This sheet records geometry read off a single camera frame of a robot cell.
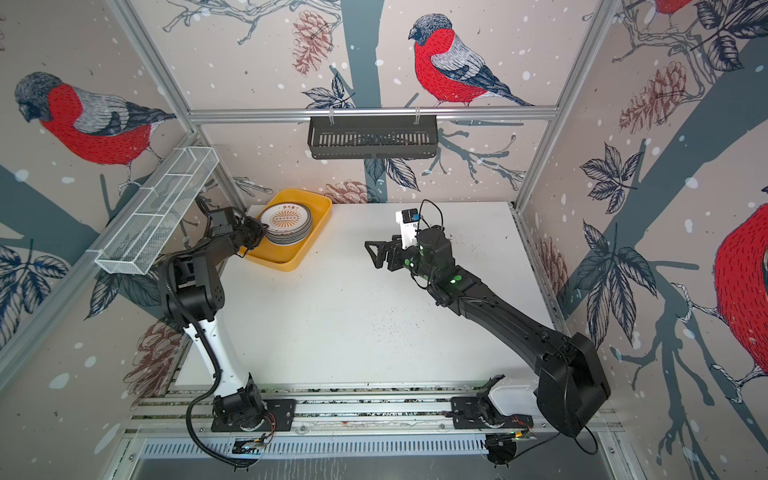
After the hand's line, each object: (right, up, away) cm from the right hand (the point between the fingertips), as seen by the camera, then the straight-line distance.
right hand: (376, 244), depth 75 cm
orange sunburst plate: (-36, +9, +35) cm, 51 cm away
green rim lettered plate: (-35, -1, +32) cm, 47 cm away
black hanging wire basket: (-3, +37, +31) cm, 49 cm away
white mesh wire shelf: (-59, +1, -4) cm, 59 cm away
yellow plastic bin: (-32, -6, +26) cm, 41 cm away
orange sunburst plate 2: (-34, +1, +32) cm, 47 cm away
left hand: (-40, +7, +27) cm, 49 cm away
